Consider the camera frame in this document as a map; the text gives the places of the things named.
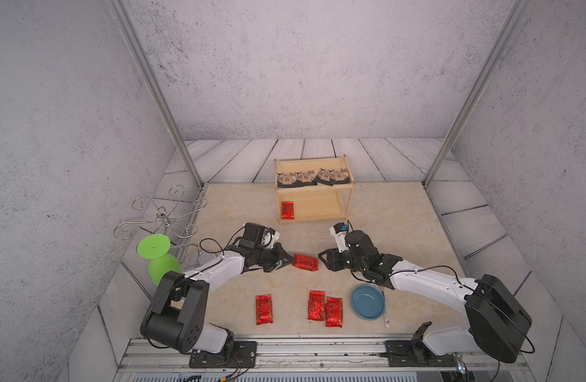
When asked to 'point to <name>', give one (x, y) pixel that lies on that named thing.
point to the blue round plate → (368, 302)
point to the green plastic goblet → (154, 247)
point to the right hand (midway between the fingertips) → (324, 255)
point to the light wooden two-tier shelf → (313, 189)
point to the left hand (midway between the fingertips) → (297, 260)
